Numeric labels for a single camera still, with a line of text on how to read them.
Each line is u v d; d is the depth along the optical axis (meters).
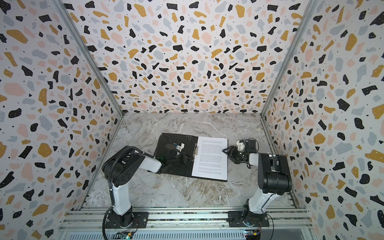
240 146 0.92
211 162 0.95
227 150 0.90
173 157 0.82
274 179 0.48
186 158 0.88
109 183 0.53
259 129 1.13
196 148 1.00
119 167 0.52
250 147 0.80
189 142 1.05
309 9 0.72
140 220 0.74
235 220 0.73
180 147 0.92
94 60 0.90
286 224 0.76
